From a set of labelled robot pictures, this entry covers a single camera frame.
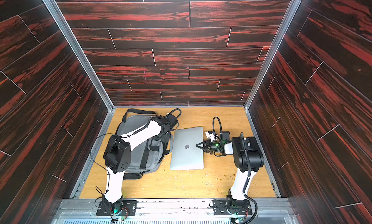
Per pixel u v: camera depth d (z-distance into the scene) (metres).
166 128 0.68
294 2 0.68
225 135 0.82
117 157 0.53
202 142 0.91
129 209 0.73
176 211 0.73
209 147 0.84
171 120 0.80
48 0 0.67
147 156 0.86
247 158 0.47
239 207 0.68
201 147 0.89
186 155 0.93
